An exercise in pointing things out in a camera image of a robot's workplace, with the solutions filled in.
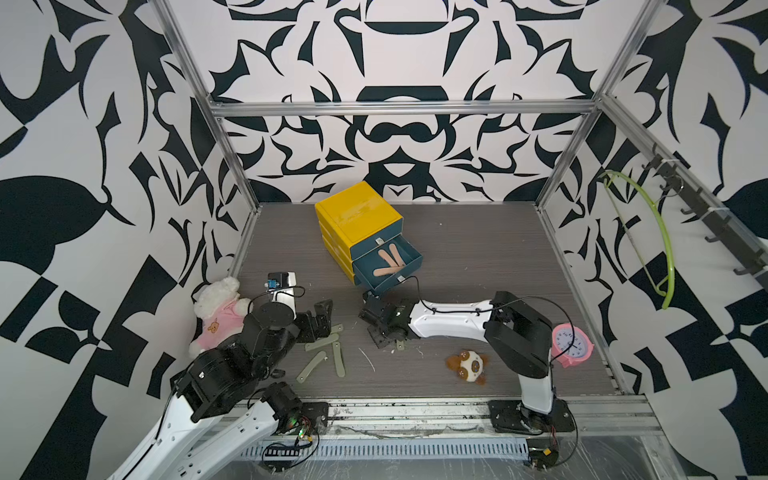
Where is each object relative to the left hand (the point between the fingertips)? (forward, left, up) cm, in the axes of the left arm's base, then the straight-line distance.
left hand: (311, 298), depth 67 cm
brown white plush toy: (-10, -38, -22) cm, 45 cm away
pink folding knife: (+24, -16, -17) cm, 34 cm away
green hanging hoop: (-1, -80, -2) cm, 80 cm away
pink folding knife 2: (+23, -21, -17) cm, 35 cm away
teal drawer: (+18, -12, -14) cm, 25 cm away
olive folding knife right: (-3, -21, -25) cm, 32 cm away
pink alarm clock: (-2, -66, -24) cm, 71 cm away
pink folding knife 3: (+17, -18, -16) cm, 29 cm away
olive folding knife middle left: (0, +1, -25) cm, 25 cm away
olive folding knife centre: (-6, -3, -25) cm, 26 cm away
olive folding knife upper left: (+3, -2, -26) cm, 26 cm away
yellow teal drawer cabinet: (+21, -12, -3) cm, 24 cm away
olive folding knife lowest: (-10, +6, -26) cm, 28 cm away
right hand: (+4, -15, -26) cm, 30 cm away
